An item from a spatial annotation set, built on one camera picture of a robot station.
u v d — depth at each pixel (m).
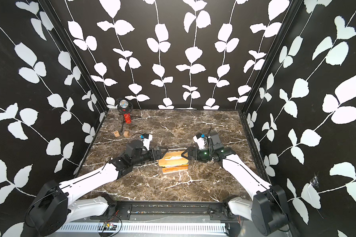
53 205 0.40
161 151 0.72
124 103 0.91
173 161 0.82
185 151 0.74
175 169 0.84
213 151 0.64
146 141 0.74
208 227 0.70
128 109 0.95
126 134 1.04
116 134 1.04
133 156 0.63
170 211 0.75
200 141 0.75
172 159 0.83
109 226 0.70
